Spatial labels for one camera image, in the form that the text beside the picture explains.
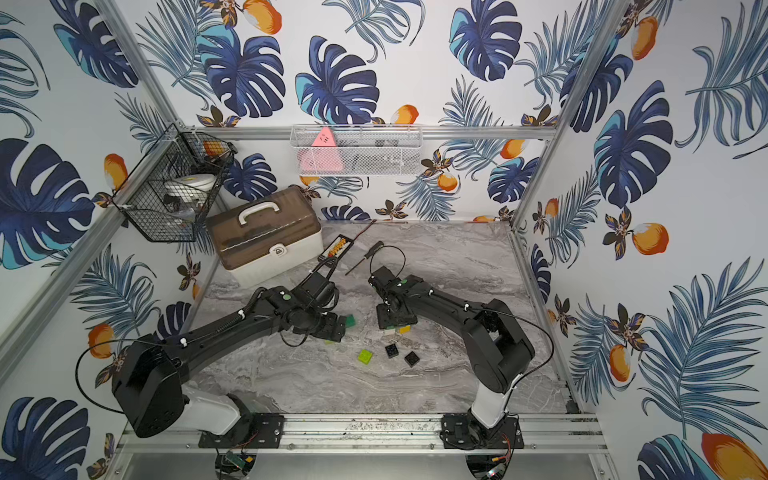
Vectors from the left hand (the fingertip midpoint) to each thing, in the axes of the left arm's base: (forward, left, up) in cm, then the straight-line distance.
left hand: (332, 326), depth 82 cm
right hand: (+6, -17, -7) cm, 20 cm away
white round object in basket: (+26, +38, +25) cm, 52 cm away
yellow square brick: (+4, -20, -8) cm, 22 cm away
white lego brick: (+3, -16, -7) cm, 18 cm away
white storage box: (+23, +23, +9) cm, 34 cm away
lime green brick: (-4, -9, -9) cm, 14 cm away
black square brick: (-3, -17, -8) cm, 19 cm away
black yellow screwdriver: (+34, -6, -9) cm, 35 cm away
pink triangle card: (+42, +8, +25) cm, 50 cm away
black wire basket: (+28, +50, +19) cm, 60 cm away
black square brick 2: (-4, -22, -9) cm, 25 cm away
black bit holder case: (+33, +8, -9) cm, 35 cm away
